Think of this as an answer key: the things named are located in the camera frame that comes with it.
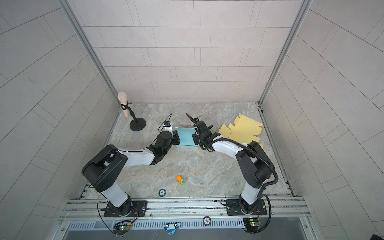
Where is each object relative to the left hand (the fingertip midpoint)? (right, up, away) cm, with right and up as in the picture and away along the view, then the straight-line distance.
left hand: (182, 130), depth 91 cm
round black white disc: (+14, -40, -23) cm, 48 cm away
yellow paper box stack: (+41, -1, +9) cm, 42 cm away
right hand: (+8, -3, +2) cm, 9 cm away
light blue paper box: (+1, -7, +8) cm, 11 cm away
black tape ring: (-8, -31, -15) cm, 35 cm away
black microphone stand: (-33, +2, +12) cm, 35 cm away
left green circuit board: (-23, -41, -26) cm, 54 cm away
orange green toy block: (0, -25, -13) cm, 28 cm away
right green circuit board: (+34, -41, -23) cm, 58 cm away
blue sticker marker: (-3, -41, -25) cm, 48 cm away
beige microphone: (-33, +20, -7) cm, 39 cm away
